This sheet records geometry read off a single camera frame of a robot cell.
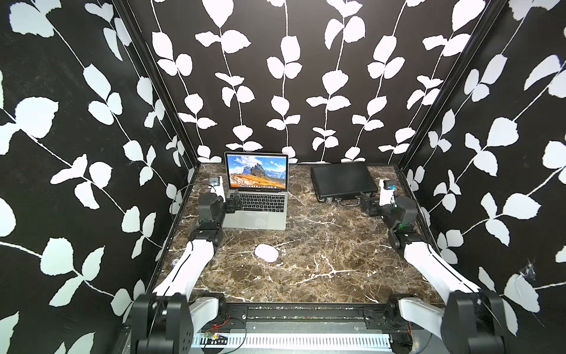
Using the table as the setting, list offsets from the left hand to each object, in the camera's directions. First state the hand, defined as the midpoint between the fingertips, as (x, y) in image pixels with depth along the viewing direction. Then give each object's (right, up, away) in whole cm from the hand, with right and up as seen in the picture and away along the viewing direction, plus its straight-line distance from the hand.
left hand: (226, 187), depth 83 cm
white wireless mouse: (+15, -27, +6) cm, 31 cm away
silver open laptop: (+11, +3, +24) cm, 26 cm away
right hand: (+56, 0, +1) cm, 56 cm away
